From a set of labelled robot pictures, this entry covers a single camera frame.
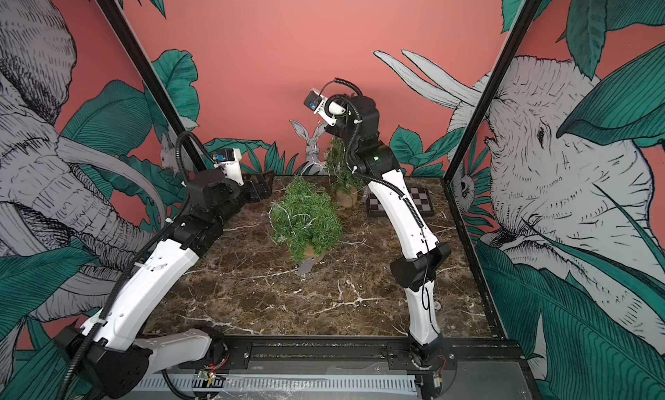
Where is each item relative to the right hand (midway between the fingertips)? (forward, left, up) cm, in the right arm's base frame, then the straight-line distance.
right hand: (335, 88), depth 66 cm
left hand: (-13, +20, -16) cm, 29 cm away
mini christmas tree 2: (-1, -2, -34) cm, 34 cm away
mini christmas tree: (-23, +8, -25) cm, 35 cm away
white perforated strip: (-58, +35, -57) cm, 89 cm away
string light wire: (-26, +12, -27) cm, 40 cm away
